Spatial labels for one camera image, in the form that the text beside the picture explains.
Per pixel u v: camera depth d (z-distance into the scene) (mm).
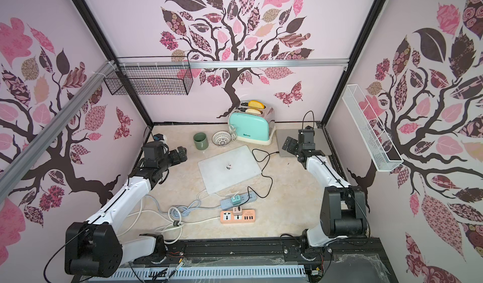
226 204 847
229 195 805
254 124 1004
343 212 437
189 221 828
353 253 727
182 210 829
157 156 650
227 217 807
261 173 974
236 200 812
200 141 1051
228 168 995
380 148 753
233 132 1019
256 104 1043
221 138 1101
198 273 698
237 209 776
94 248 397
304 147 686
